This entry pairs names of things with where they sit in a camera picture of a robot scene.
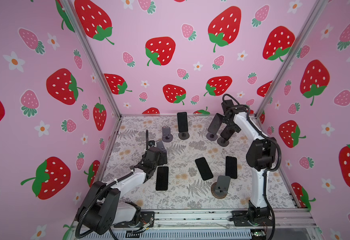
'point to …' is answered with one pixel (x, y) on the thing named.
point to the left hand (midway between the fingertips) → (158, 154)
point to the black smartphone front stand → (203, 168)
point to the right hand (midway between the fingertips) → (231, 123)
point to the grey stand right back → (211, 136)
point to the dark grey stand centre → (183, 135)
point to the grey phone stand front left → (159, 144)
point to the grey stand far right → (221, 141)
